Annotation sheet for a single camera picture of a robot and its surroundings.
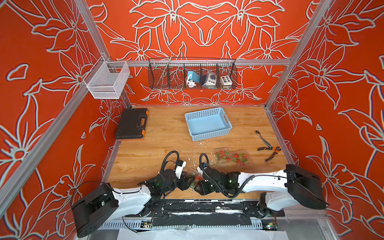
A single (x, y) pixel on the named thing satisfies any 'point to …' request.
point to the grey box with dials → (211, 79)
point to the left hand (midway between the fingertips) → (192, 176)
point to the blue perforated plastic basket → (206, 123)
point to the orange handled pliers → (276, 149)
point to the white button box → (226, 80)
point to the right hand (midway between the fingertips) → (194, 191)
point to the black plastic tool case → (132, 123)
